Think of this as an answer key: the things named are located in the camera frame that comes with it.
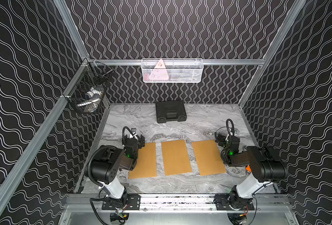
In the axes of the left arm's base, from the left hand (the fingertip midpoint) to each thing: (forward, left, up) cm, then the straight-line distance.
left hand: (133, 133), depth 93 cm
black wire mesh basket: (+34, +33, +21) cm, 51 cm away
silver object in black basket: (0, +18, +25) cm, 31 cm away
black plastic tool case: (+25, -24, -3) cm, 35 cm away
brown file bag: (-11, -29, -9) cm, 32 cm away
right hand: (+5, -64, -2) cm, 64 cm away
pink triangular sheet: (+30, -15, +28) cm, 44 cm away
